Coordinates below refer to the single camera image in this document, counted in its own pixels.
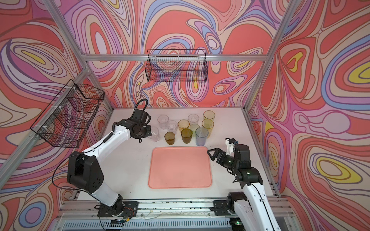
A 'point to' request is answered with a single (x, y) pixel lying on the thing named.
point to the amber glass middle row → (183, 124)
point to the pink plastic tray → (179, 167)
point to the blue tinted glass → (201, 135)
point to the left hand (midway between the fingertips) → (150, 132)
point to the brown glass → (169, 137)
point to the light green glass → (193, 127)
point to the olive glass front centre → (186, 134)
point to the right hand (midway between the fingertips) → (213, 158)
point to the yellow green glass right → (208, 124)
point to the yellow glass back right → (209, 114)
